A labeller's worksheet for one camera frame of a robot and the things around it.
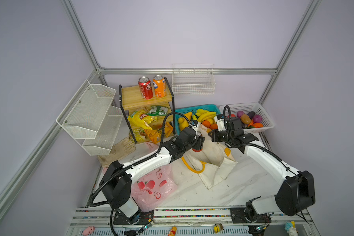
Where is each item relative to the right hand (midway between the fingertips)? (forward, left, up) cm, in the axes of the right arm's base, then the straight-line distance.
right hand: (207, 132), depth 83 cm
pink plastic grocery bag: (-26, +29, -16) cm, 43 cm away
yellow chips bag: (+7, +40, +4) cm, 40 cm away
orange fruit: (+18, -2, -13) cm, 23 cm away
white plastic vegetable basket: (+36, -44, -14) cm, 58 cm away
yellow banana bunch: (+28, -1, -13) cm, 31 cm away
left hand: (-4, +5, 0) cm, 7 cm away
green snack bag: (+15, +31, +3) cm, 34 cm away
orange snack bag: (+8, +33, -13) cm, 37 cm away
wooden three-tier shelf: (+12, +44, +13) cm, 48 cm away
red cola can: (-4, +6, +5) cm, 9 cm away
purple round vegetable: (+24, -41, -14) cm, 50 cm away
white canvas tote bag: (-9, -3, -17) cm, 20 cm away
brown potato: (+24, -32, -14) cm, 42 cm away
